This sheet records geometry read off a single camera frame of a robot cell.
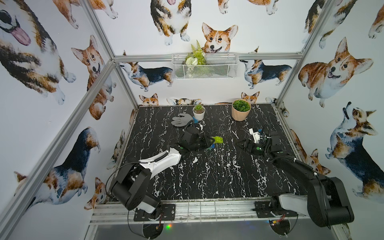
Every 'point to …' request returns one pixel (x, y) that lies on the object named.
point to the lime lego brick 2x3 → (218, 139)
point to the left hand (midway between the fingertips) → (217, 139)
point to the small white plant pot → (198, 112)
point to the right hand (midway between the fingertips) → (237, 144)
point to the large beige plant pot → (240, 109)
